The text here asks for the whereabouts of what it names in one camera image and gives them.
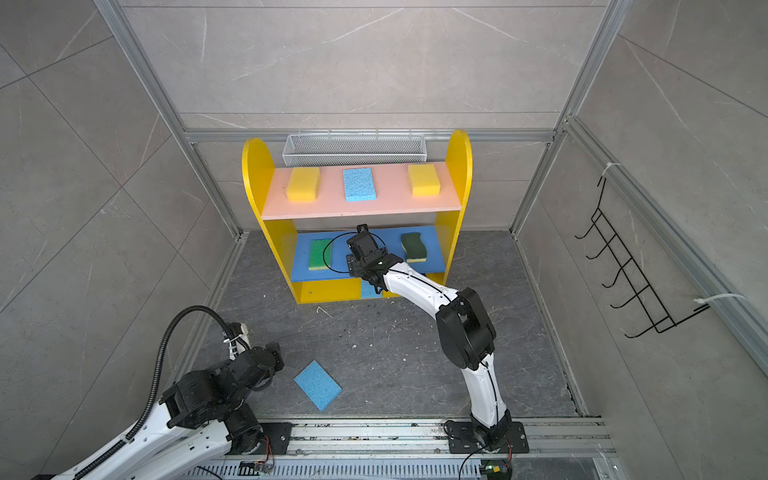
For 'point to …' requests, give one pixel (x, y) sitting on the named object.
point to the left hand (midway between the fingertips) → (269, 346)
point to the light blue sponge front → (318, 384)
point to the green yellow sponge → (320, 254)
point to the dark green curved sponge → (414, 248)
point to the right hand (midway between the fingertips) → (365, 255)
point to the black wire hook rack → (631, 272)
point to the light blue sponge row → (369, 291)
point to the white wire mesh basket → (357, 149)
